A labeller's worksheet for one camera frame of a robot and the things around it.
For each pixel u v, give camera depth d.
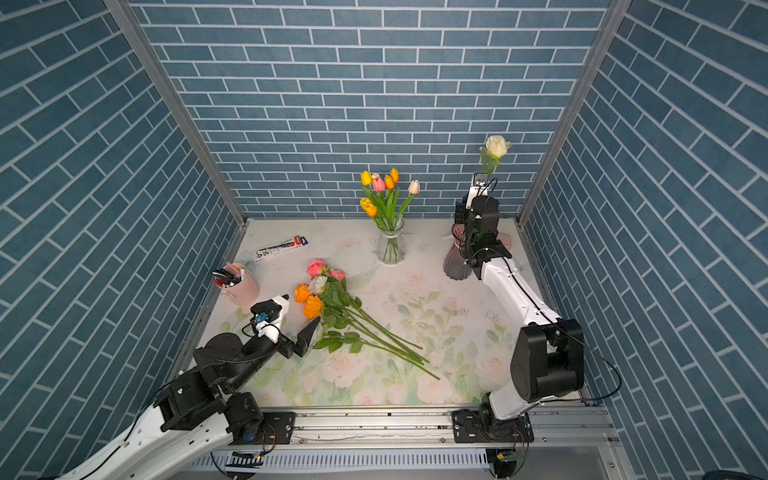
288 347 0.59
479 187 0.67
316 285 0.94
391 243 1.02
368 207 0.82
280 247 1.11
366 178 0.91
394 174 0.93
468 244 0.64
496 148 0.81
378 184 0.88
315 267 0.99
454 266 0.99
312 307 0.91
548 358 0.44
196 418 0.49
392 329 0.91
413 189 0.93
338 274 1.01
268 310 0.53
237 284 0.88
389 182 0.91
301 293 0.94
